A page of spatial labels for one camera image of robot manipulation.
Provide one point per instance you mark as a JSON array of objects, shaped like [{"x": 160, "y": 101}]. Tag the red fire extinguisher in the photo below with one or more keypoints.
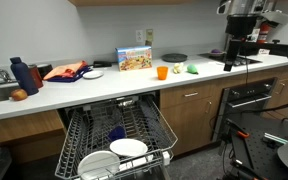
[{"x": 264, "y": 30}]

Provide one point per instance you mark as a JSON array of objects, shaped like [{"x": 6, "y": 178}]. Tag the orange cloth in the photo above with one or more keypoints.
[{"x": 66, "y": 70}]

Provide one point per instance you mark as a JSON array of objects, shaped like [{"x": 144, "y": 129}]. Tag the white wall outlet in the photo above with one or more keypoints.
[{"x": 139, "y": 36}]

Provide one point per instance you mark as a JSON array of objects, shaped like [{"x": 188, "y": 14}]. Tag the yellow toy fruit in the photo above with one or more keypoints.
[{"x": 178, "y": 67}]

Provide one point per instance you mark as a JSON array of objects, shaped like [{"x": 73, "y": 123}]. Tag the black perforated robot table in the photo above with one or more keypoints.
[{"x": 260, "y": 147}]

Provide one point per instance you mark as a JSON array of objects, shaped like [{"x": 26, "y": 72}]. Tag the blue plastic cup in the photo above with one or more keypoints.
[{"x": 117, "y": 133}]

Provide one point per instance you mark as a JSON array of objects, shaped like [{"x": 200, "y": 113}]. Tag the white small plate on counter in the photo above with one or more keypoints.
[{"x": 93, "y": 74}]

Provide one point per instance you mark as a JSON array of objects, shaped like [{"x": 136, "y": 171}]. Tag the black mug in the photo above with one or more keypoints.
[{"x": 44, "y": 69}]

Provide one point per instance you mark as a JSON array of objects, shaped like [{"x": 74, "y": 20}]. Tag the colourful cardboard box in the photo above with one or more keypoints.
[{"x": 134, "y": 58}]

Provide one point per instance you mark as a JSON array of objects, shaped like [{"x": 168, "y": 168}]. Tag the wooden cabinet door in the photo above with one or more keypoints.
[{"x": 189, "y": 121}]

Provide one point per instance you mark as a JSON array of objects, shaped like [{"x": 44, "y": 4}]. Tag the navy blue water bottle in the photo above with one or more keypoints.
[{"x": 22, "y": 74}]

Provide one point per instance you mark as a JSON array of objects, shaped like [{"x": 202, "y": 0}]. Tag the green toy pear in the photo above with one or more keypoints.
[{"x": 192, "y": 69}]

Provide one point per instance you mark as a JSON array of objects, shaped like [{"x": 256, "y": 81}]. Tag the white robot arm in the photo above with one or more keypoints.
[{"x": 253, "y": 7}]

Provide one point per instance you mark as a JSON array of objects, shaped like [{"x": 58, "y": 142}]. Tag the black oven with handle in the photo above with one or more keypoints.
[{"x": 235, "y": 99}]

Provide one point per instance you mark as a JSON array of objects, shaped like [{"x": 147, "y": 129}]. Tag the wooden drawer with handle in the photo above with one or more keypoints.
[{"x": 184, "y": 93}]

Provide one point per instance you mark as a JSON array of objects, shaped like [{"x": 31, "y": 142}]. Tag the orange plastic cup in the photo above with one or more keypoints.
[{"x": 162, "y": 72}]

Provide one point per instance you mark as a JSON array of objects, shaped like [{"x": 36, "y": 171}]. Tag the white round plate in rack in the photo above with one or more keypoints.
[{"x": 128, "y": 147}]

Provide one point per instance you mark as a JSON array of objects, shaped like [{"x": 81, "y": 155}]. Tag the grey wire dishwasher rack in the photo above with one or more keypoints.
[{"x": 90, "y": 124}]

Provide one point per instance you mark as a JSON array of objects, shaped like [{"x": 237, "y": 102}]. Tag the dark blue cloth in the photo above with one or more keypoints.
[{"x": 69, "y": 79}]

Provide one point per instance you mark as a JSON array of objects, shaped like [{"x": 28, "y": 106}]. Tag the red apple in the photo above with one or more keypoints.
[{"x": 18, "y": 95}]

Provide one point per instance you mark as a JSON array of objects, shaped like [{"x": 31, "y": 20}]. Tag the purple bowl on stove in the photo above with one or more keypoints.
[{"x": 216, "y": 52}]

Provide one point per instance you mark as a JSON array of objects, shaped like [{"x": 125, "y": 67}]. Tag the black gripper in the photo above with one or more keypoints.
[{"x": 239, "y": 26}]

